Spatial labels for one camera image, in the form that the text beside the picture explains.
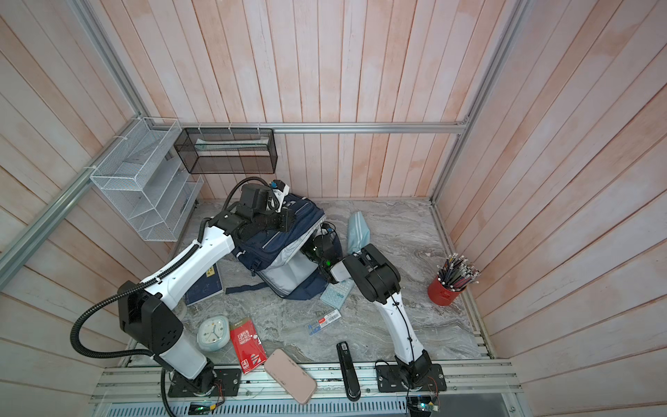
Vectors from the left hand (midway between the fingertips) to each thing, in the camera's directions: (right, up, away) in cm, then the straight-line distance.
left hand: (296, 221), depth 80 cm
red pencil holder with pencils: (+51, -18, +1) cm, 54 cm away
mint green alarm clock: (-26, -35, 0) cm, 44 cm away
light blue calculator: (+13, -26, +10) cm, 31 cm away
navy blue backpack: (-6, -11, -2) cm, 13 cm away
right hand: (-4, -5, +19) cm, 20 cm away
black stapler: (+16, -43, -8) cm, 47 cm away
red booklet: (-15, -39, 0) cm, 42 cm away
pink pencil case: (-1, -45, -7) cm, 45 cm away
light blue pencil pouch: (+23, -5, +23) cm, 33 cm away
